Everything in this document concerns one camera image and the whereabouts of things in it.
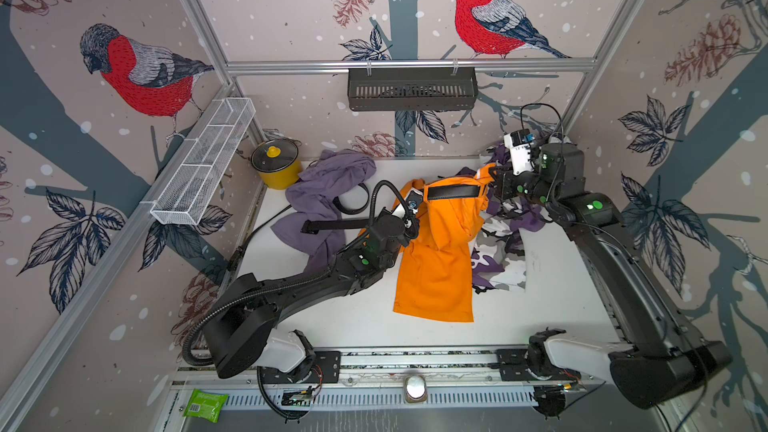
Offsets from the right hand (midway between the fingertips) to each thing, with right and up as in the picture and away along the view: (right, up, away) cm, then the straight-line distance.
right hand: (494, 164), depth 72 cm
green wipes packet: (-68, -57, -4) cm, 89 cm away
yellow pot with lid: (-68, +3, +38) cm, 78 cm away
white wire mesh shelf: (-77, +2, +8) cm, 77 cm away
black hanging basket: (-28, +30, +35) cm, 54 cm away
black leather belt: (-52, -20, +28) cm, 62 cm away
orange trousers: (-12, -34, +17) cm, 40 cm away
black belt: (-9, -7, +2) cm, 12 cm away
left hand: (-21, -8, +6) cm, 23 cm away
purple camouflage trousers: (+9, -26, +22) cm, 36 cm away
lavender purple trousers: (-53, -11, +30) cm, 62 cm away
